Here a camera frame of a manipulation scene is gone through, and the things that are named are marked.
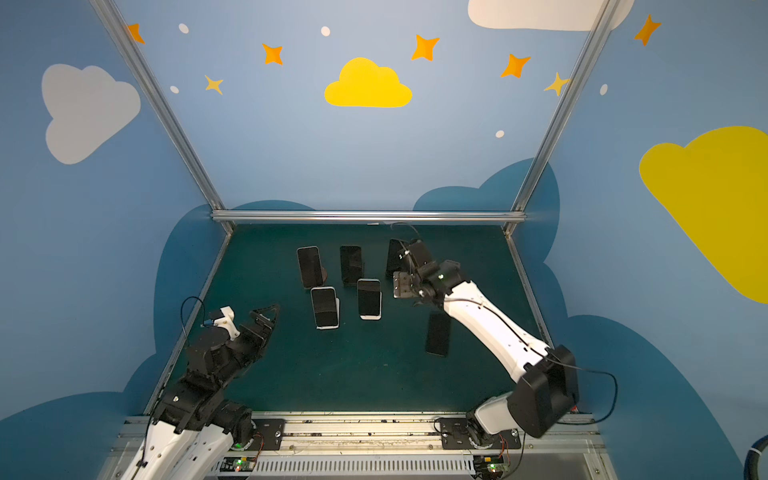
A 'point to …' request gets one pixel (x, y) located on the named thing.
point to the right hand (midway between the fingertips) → (418, 277)
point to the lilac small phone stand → (402, 286)
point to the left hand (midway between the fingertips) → (285, 315)
